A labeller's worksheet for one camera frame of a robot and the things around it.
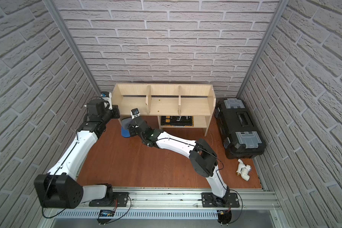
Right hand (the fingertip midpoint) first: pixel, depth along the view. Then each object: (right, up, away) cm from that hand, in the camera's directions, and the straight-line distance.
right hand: (134, 121), depth 82 cm
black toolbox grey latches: (+62, -8, -3) cm, 62 cm away
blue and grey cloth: (-3, -1, -8) cm, 8 cm away
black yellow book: (+25, 0, +8) cm, 27 cm away
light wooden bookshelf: (+23, +13, +5) cm, 27 cm away
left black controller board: (-13, -48, -10) cm, 50 cm away
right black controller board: (+49, -48, -11) cm, 70 cm away
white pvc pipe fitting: (+65, -29, 0) cm, 71 cm away
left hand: (-13, +11, -2) cm, 17 cm away
